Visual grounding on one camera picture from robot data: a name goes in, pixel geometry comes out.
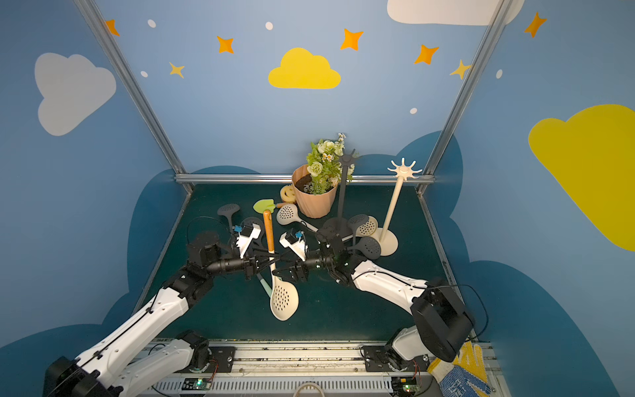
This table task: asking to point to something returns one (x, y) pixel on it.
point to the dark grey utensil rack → (341, 225)
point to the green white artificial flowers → (323, 165)
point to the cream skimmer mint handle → (368, 228)
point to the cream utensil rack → (387, 239)
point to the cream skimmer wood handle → (284, 301)
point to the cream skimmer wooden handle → (288, 215)
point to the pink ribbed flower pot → (312, 205)
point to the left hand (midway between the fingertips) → (280, 257)
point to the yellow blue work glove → (465, 376)
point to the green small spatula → (267, 204)
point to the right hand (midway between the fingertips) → (281, 262)
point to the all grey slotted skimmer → (228, 209)
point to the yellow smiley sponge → (288, 193)
